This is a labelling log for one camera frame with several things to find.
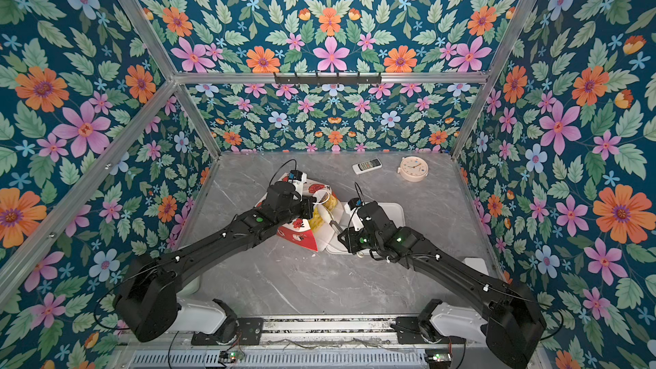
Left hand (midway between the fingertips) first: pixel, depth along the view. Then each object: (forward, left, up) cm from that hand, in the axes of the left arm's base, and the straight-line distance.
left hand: (321, 194), depth 80 cm
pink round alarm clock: (+24, -39, -18) cm, 50 cm away
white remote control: (+28, -20, -20) cm, 40 cm away
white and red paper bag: (-10, +7, -6) cm, 13 cm away
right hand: (-12, -5, -5) cm, 14 cm away
